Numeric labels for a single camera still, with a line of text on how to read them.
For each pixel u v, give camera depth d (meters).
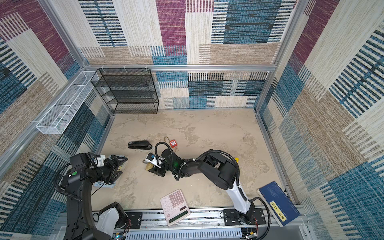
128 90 1.11
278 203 0.77
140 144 0.97
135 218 0.74
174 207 0.76
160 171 0.79
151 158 0.76
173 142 1.00
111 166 0.66
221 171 0.52
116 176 0.73
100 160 0.70
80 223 0.41
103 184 0.67
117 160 0.69
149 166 0.87
